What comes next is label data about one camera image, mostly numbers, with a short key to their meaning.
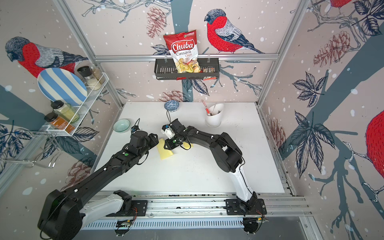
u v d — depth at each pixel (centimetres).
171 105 118
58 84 70
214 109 104
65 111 64
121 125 104
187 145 80
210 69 90
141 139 64
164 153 88
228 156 53
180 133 74
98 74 86
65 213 38
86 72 79
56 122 60
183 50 80
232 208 73
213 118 101
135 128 74
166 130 85
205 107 104
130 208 70
